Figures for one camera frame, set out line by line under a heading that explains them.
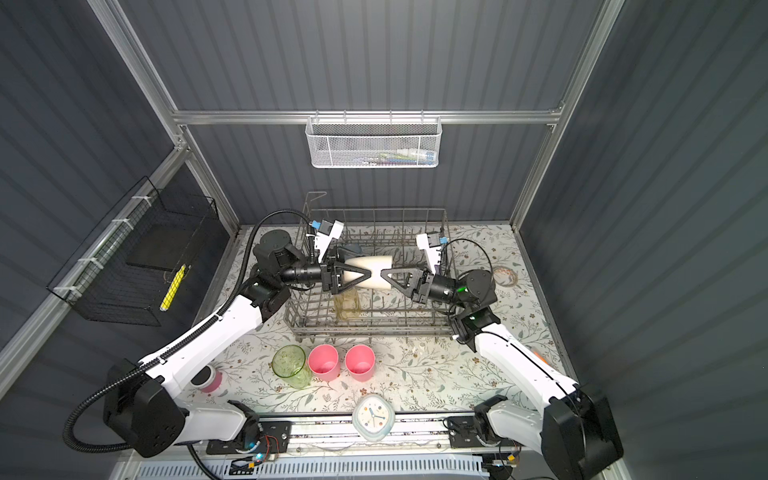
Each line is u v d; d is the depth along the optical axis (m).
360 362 0.84
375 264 0.62
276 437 0.73
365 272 0.61
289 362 0.75
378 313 0.96
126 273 0.72
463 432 0.74
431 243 0.60
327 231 0.60
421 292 0.58
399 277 0.60
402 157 0.91
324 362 0.84
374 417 0.74
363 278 0.61
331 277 0.59
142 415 0.40
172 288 0.69
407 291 0.60
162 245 0.77
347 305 0.87
